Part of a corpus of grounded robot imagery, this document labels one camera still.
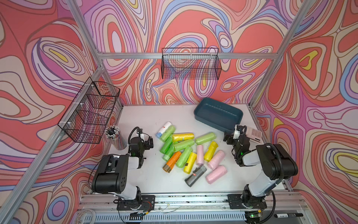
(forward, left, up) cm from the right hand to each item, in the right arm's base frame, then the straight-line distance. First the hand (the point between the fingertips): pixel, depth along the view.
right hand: (231, 134), depth 95 cm
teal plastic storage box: (+18, +2, -2) cm, 19 cm away
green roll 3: (-8, +35, +1) cm, 36 cm away
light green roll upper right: (-1, +18, -2) cm, 18 cm away
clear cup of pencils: (-4, +76, +13) cm, 77 cm away
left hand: (-1, +60, +1) cm, 60 cm away
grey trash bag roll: (-28, +30, -2) cm, 41 cm away
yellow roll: (-2, +35, +1) cm, 35 cm away
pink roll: (-16, +13, -2) cm, 21 cm away
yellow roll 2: (-18, +30, -3) cm, 35 cm away
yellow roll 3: (-14, +18, -3) cm, 23 cm away
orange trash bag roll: (-18, +42, -2) cm, 45 cm away
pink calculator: (+1, -18, -4) cm, 18 cm away
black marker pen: (-46, -13, -5) cm, 48 cm away
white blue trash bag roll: (+2, +51, 0) cm, 51 cm away
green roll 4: (-12, +43, -2) cm, 45 cm away
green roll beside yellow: (-15, +34, -1) cm, 37 cm away
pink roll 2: (-25, +15, -3) cm, 30 cm away
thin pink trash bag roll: (-14, +24, -2) cm, 27 cm away
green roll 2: (-6, +46, -2) cm, 46 cm away
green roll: (+3, +45, -1) cm, 45 cm away
